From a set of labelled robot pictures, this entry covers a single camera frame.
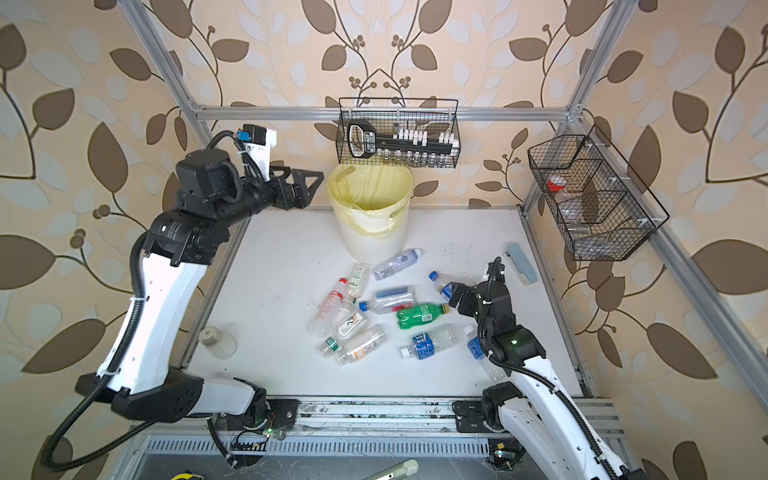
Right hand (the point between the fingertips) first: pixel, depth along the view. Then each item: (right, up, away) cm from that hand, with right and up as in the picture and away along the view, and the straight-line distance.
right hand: (469, 289), depth 80 cm
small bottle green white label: (-32, 0, +14) cm, 35 cm away
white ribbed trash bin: (-28, +10, +25) cm, 39 cm away
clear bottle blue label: (-4, -2, +12) cm, 13 cm away
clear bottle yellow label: (-30, -16, +2) cm, 33 cm away
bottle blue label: (-12, -15, +1) cm, 19 cm away
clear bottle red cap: (-40, -8, +8) cm, 42 cm away
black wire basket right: (+31, +21, -6) cm, 38 cm away
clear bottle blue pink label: (-22, -6, +12) cm, 26 cm away
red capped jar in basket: (+24, +29, +1) cm, 38 cm away
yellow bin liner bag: (-29, +28, +28) cm, 49 cm away
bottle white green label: (-35, -12, +4) cm, 37 cm away
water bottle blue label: (+6, -20, -3) cm, 21 cm away
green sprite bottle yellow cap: (-15, -10, +9) cm, 20 cm away
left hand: (-39, +28, -21) cm, 53 cm away
